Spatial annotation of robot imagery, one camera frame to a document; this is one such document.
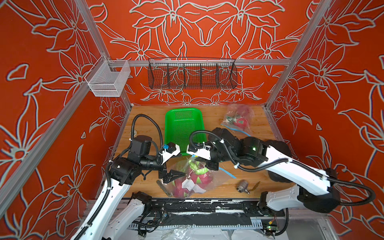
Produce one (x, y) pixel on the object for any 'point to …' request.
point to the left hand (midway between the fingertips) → (181, 161)
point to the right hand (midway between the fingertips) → (196, 153)
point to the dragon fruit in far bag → (238, 121)
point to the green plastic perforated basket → (180, 124)
